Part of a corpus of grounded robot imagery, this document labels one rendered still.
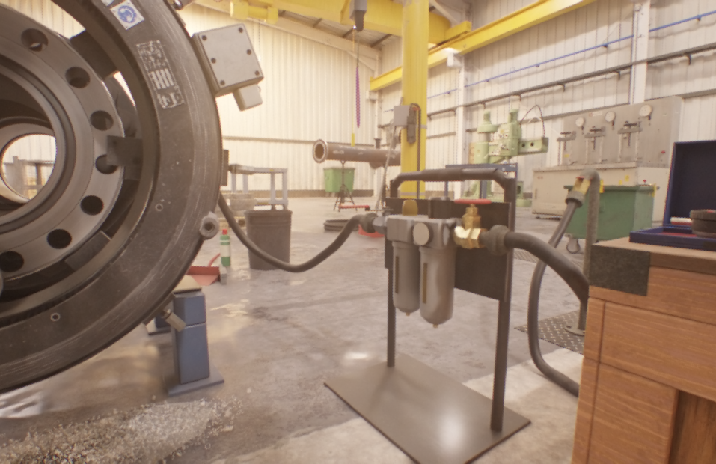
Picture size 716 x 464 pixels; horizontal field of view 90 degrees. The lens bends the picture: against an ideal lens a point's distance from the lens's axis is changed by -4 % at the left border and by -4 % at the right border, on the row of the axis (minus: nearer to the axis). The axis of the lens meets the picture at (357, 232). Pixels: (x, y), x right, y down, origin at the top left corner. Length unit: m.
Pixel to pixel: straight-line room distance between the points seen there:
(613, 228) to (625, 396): 2.85
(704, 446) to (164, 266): 0.72
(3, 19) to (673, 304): 0.97
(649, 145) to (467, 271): 5.88
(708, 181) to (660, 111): 5.98
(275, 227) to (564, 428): 1.87
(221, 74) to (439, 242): 0.52
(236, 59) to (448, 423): 0.87
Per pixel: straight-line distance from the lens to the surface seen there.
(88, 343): 0.72
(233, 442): 0.92
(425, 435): 0.90
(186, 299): 1.07
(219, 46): 0.77
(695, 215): 0.53
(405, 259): 0.89
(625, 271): 0.46
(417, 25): 4.33
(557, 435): 1.00
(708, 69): 11.28
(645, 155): 6.64
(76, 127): 0.81
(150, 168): 0.73
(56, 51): 0.83
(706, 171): 0.65
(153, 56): 0.71
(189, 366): 1.13
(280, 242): 2.43
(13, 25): 0.85
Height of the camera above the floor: 0.53
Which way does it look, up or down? 7 degrees down
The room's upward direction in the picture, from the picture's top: straight up
